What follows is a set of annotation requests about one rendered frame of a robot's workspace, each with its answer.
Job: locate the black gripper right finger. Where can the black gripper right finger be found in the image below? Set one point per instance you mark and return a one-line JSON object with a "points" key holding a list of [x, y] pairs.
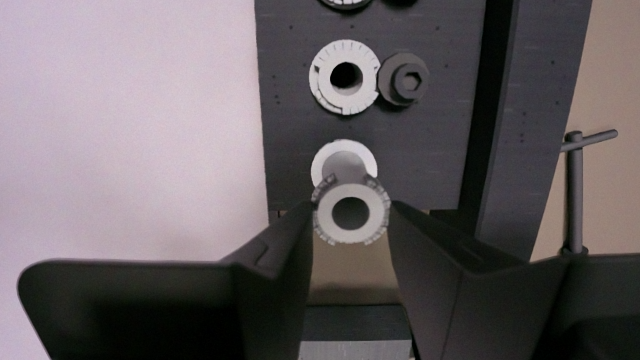
{"points": [[467, 300]]}

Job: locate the grey flanged bushing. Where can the grey flanged bushing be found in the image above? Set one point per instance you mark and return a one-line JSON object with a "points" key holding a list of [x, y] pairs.
{"points": [[349, 204]]}

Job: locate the long black bar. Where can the long black bar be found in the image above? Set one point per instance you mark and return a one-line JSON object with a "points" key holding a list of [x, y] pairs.
{"points": [[529, 62]]}

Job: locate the grey t-shaped rod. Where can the grey t-shaped rod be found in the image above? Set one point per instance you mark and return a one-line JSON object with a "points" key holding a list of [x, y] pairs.
{"points": [[575, 155]]}

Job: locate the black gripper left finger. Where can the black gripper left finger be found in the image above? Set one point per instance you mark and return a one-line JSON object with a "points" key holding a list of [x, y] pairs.
{"points": [[249, 305]]}

